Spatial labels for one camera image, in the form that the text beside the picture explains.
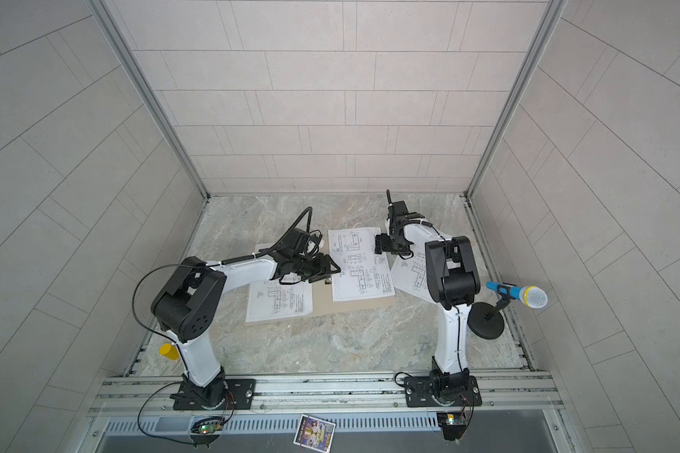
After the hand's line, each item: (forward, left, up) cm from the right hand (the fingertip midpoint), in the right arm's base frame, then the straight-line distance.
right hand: (385, 248), depth 101 cm
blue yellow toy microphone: (-32, -28, +23) cm, 48 cm away
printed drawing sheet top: (-18, +38, +1) cm, 42 cm away
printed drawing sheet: (-10, +8, 0) cm, 13 cm away
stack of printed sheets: (-11, -7, 0) cm, 13 cm away
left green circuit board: (-50, +47, +4) cm, 69 cm away
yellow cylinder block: (-33, +61, +7) cm, 70 cm away
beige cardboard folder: (-17, +22, 0) cm, 28 cm away
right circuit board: (-51, -10, -2) cm, 52 cm away
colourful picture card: (-52, +23, +1) cm, 57 cm away
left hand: (-11, +15, +6) cm, 20 cm away
